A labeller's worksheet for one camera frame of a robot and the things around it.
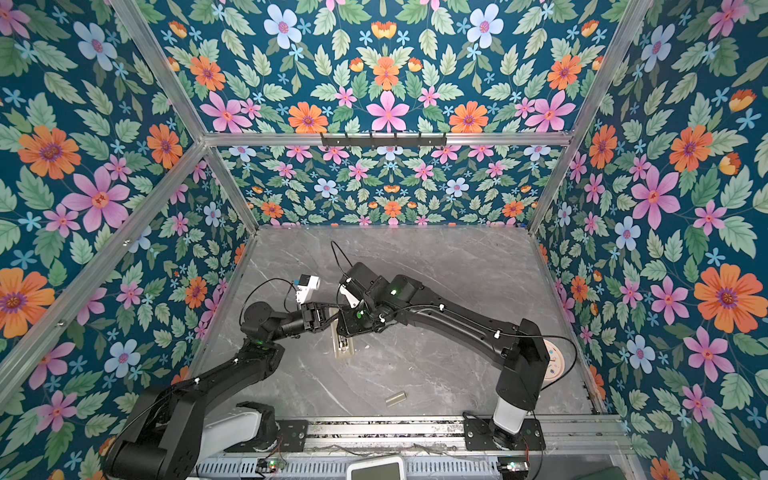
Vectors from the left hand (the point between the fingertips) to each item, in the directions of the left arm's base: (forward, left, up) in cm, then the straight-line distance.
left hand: (345, 311), depth 70 cm
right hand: (-2, +2, -4) cm, 5 cm away
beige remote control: (-6, +1, -6) cm, 9 cm away
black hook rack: (+52, -11, +13) cm, 55 cm away
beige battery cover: (-15, -11, -24) cm, 30 cm away
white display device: (-30, -7, -19) cm, 36 cm away
